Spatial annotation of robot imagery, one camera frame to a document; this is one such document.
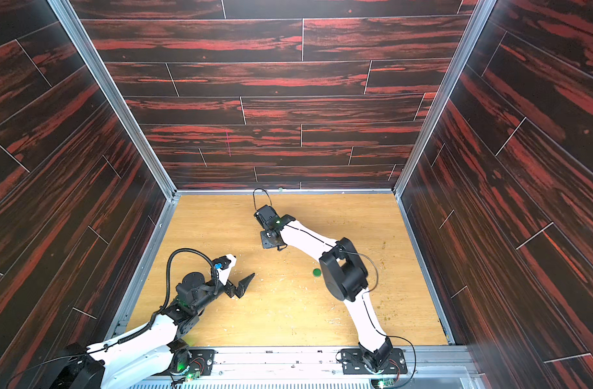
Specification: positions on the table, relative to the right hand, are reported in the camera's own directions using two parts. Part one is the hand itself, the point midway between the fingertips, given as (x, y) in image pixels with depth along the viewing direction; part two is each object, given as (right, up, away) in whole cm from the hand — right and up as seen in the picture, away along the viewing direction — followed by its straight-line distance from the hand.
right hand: (276, 237), depth 97 cm
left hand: (-9, -9, -16) cm, 20 cm away
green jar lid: (+16, -13, -4) cm, 22 cm away
